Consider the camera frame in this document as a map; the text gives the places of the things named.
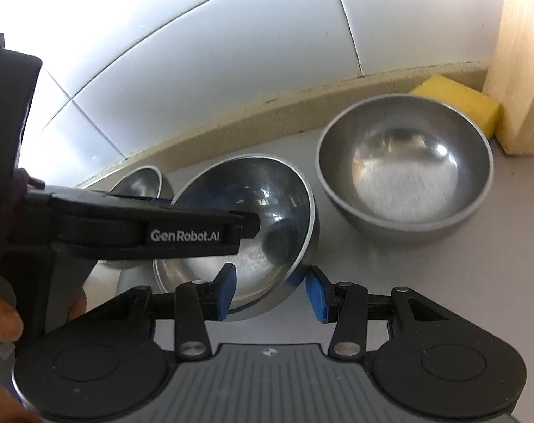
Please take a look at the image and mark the wooden knife block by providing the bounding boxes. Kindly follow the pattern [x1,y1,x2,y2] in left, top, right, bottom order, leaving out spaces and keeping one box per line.
[483,0,534,156]

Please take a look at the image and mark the yellow sponge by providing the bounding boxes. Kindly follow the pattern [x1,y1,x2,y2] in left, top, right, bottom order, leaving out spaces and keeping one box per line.
[409,75,502,138]

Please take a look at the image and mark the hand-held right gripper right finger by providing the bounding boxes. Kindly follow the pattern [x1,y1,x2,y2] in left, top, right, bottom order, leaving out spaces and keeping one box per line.
[306,265,430,358]

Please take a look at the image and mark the stainless steel bowl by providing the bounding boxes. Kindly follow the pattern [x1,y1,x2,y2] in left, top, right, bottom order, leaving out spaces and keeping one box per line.
[111,166,176,269]
[151,154,321,323]
[316,94,495,235]

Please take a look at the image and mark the person's left hand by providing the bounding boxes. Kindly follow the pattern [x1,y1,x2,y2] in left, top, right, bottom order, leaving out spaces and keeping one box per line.
[0,290,88,349]

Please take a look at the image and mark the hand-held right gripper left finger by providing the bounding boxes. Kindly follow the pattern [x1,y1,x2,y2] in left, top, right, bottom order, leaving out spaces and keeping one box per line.
[113,263,238,360]

